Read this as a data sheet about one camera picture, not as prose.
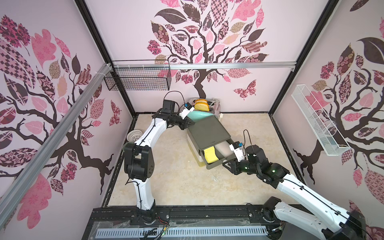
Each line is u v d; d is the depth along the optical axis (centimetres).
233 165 65
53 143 52
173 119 77
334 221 40
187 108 78
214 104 102
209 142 79
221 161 74
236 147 67
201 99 104
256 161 57
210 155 78
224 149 79
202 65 94
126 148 51
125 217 74
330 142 73
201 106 98
